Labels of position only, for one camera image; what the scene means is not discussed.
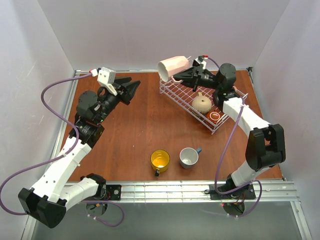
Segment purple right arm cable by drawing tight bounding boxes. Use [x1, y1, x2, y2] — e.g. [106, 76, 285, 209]
[207, 56, 263, 218]

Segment dark brown glazed mug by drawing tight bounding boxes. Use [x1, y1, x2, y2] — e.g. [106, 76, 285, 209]
[206, 111, 221, 124]

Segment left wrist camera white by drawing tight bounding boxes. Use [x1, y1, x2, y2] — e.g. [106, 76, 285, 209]
[89, 67, 118, 96]

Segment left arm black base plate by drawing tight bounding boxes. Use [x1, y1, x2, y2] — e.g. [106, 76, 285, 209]
[102, 184, 122, 201]

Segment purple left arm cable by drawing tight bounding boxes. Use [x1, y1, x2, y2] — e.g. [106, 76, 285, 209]
[0, 71, 125, 227]

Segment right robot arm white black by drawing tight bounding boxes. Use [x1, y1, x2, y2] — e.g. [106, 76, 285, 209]
[172, 63, 286, 196]

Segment white wire dish rack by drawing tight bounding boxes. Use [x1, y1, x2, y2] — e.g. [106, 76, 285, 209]
[158, 56, 249, 136]

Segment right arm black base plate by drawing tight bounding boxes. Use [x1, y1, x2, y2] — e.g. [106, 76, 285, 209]
[204, 184, 256, 200]

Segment beige round ceramic mug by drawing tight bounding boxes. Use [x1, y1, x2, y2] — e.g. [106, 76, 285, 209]
[191, 92, 212, 115]

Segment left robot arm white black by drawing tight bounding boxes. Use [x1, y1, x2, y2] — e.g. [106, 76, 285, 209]
[18, 77, 141, 229]

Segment white faceted mug pink handle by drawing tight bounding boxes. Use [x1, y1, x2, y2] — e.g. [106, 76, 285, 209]
[157, 56, 190, 82]

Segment aluminium frame rail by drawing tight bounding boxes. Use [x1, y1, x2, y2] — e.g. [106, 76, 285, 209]
[31, 181, 300, 204]

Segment white mug blue handle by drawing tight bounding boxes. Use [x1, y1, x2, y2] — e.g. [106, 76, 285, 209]
[179, 147, 202, 169]

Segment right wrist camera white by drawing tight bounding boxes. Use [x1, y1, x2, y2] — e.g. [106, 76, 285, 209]
[192, 55, 209, 70]

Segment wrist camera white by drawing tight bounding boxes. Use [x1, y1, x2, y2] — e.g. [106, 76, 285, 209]
[192, 55, 209, 70]
[89, 67, 118, 96]

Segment yellow enamel mug black handle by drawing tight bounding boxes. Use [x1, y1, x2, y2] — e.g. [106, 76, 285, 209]
[150, 149, 170, 178]

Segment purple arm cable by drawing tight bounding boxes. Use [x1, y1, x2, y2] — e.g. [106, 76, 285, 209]
[0, 71, 125, 227]
[207, 56, 263, 218]

